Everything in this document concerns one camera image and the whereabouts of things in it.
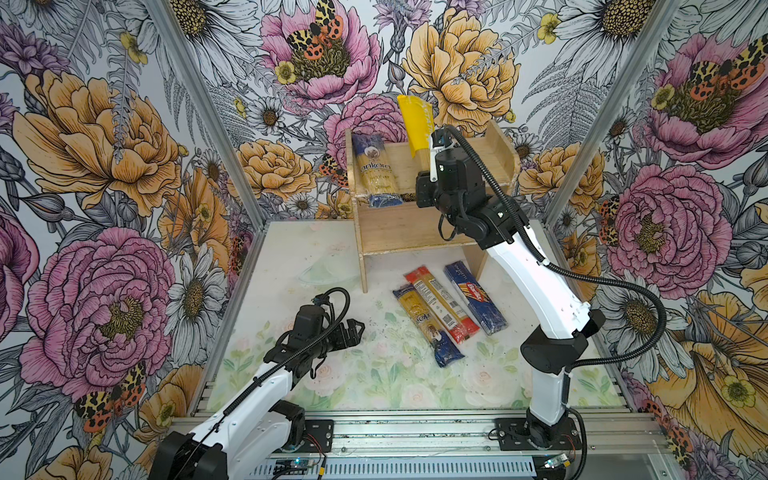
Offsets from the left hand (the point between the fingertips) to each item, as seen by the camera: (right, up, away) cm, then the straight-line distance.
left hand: (350, 337), depth 85 cm
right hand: (+20, +40, -17) cm, 47 cm away
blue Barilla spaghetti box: (+39, +8, +10) cm, 41 cm away
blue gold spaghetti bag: (+26, -4, 0) cm, 27 cm away
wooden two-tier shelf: (+16, +31, +7) cm, 36 cm away
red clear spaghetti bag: (+32, +2, +6) cm, 32 cm away
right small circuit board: (+51, -25, -13) cm, 58 cm away
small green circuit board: (-11, -25, -14) cm, 31 cm away
